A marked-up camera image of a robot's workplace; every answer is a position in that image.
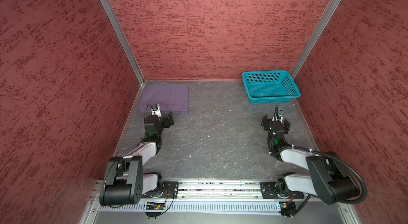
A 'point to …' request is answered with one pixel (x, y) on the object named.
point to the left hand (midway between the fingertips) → (164, 115)
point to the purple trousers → (171, 97)
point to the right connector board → (287, 209)
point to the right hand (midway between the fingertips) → (273, 118)
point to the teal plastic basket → (270, 87)
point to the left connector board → (155, 205)
